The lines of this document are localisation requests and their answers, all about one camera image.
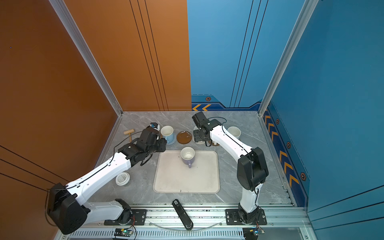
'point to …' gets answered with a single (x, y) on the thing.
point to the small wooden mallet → (129, 131)
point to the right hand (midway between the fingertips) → (200, 136)
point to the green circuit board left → (123, 232)
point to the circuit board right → (252, 233)
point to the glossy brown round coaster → (184, 137)
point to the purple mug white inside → (187, 155)
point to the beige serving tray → (172, 175)
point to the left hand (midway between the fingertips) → (164, 140)
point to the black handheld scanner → (186, 221)
